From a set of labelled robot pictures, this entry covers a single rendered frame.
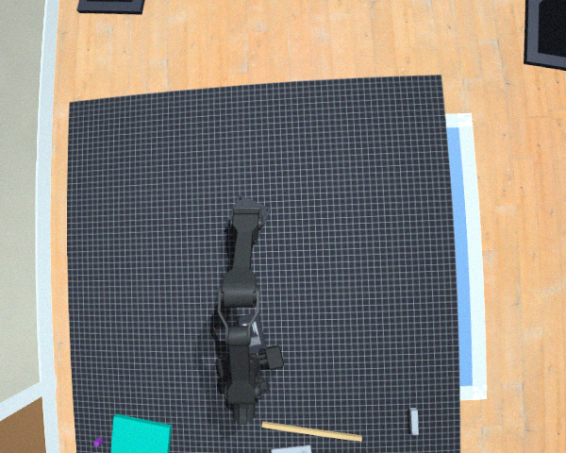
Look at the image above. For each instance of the black work mat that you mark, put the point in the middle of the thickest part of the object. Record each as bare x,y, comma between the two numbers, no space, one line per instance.
356,263

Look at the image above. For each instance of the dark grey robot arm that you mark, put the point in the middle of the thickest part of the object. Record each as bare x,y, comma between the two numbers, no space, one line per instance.
240,290

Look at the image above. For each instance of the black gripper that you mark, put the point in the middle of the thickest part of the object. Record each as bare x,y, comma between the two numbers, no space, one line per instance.
274,359

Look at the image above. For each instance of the tan flat bar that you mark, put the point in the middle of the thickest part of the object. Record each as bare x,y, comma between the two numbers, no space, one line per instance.
312,431

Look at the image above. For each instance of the teal flat slab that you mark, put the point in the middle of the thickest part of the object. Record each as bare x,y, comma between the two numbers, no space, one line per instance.
135,435

